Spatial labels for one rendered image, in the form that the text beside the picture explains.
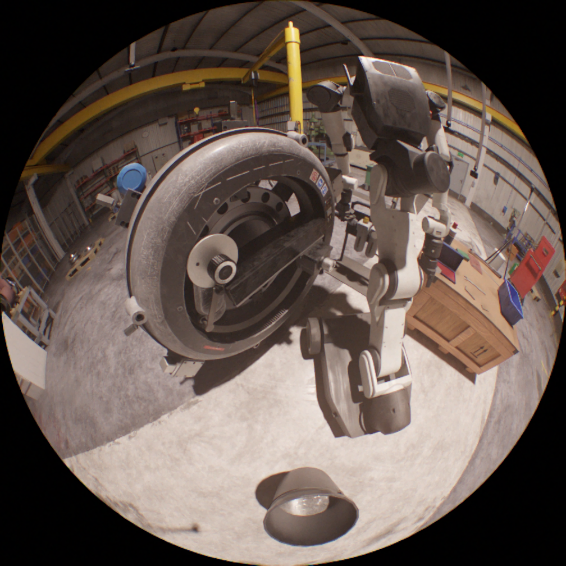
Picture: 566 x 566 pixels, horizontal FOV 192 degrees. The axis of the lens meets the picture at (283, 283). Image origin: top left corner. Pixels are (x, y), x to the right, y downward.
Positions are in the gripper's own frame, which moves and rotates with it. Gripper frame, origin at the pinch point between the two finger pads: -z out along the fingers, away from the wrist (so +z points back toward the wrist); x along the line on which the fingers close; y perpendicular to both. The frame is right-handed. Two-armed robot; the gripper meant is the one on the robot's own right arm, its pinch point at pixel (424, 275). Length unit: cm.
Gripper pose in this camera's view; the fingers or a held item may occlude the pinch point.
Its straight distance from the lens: 86.8
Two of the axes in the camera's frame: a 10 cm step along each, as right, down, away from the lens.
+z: -1.0, -8.4, -5.4
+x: 2.3, -5.5, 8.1
